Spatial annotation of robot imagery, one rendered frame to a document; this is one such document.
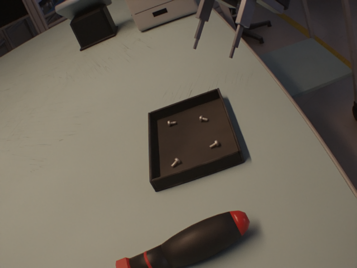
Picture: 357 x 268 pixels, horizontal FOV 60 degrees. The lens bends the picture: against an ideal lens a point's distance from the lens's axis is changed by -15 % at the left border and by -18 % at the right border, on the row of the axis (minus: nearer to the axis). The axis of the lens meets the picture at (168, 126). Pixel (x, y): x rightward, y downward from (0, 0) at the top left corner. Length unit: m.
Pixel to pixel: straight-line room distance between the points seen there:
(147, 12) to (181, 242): 0.52
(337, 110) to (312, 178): 1.73
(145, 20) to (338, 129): 1.38
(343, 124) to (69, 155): 1.63
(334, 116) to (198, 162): 1.68
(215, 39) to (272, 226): 0.36
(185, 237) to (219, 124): 0.15
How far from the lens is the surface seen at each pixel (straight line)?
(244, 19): 0.29
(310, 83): 1.68
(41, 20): 2.57
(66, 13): 0.79
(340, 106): 2.03
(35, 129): 0.55
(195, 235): 0.23
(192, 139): 0.35
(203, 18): 0.34
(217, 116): 0.36
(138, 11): 0.69
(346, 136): 1.83
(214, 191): 0.29
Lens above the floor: 1.20
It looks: 32 degrees down
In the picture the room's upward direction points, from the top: 25 degrees counter-clockwise
